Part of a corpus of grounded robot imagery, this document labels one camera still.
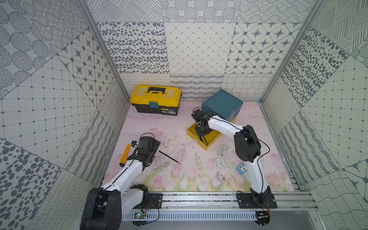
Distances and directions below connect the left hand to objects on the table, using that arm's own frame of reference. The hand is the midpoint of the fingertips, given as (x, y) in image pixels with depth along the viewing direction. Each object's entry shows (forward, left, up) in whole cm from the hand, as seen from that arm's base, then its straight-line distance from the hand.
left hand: (154, 143), depth 88 cm
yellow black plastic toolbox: (+30, +2, +10) cm, 32 cm away
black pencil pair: (-5, -10, -8) cm, 14 cm away
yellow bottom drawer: (+7, -36, -4) cm, 37 cm away
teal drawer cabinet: (+20, -43, +15) cm, 50 cm away
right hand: (+11, -32, -4) cm, 34 cm away
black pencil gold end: (+6, -33, -6) cm, 34 cm away
